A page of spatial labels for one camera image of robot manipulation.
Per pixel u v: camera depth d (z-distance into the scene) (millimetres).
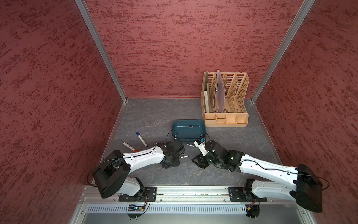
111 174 425
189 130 979
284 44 859
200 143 696
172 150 667
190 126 1006
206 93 864
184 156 873
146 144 915
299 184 415
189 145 917
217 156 588
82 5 706
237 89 1139
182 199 735
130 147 915
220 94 890
